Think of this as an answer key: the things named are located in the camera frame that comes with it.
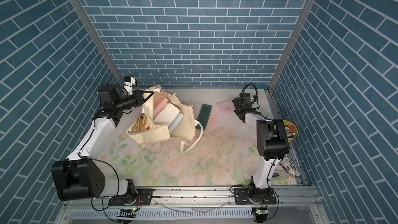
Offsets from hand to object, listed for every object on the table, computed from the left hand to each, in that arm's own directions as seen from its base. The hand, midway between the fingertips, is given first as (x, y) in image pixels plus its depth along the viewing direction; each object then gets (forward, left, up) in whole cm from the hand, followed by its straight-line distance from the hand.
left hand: (156, 93), depth 75 cm
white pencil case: (+1, -1, -20) cm, 20 cm away
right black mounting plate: (-39, -42, -30) cm, 65 cm away
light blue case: (-2, -6, -23) cm, 24 cm away
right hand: (+14, -45, -20) cm, 51 cm away
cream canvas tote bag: (-12, +6, -13) cm, 19 cm away
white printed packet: (-27, -69, -27) cm, 79 cm away
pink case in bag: (+6, +3, -18) cm, 19 cm away
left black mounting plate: (-39, +6, -30) cm, 50 cm away
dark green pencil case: (+7, -24, -29) cm, 38 cm away
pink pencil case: (+17, -39, -29) cm, 52 cm away
